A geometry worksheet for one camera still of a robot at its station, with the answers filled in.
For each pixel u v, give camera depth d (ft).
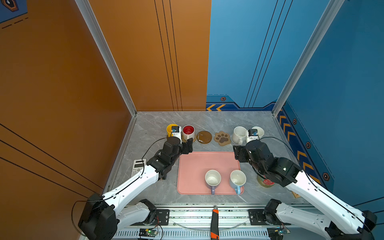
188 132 3.36
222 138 3.38
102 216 1.27
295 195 1.50
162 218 2.43
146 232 2.33
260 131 3.16
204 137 3.46
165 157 1.94
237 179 2.77
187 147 2.36
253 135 1.96
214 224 2.37
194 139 3.36
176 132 2.24
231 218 2.47
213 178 2.78
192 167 2.91
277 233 2.29
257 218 2.38
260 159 1.63
